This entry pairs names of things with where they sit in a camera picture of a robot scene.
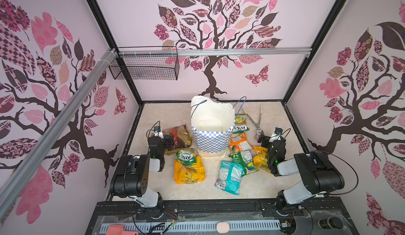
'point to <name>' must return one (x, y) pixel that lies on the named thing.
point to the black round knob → (330, 223)
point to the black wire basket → (145, 68)
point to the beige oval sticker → (222, 227)
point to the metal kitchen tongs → (257, 134)
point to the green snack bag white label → (246, 158)
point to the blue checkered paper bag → (212, 121)
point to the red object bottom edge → (118, 229)
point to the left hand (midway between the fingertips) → (163, 136)
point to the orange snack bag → (239, 142)
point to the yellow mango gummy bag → (187, 174)
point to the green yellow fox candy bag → (241, 119)
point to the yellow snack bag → (260, 160)
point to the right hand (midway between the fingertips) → (271, 131)
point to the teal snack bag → (230, 177)
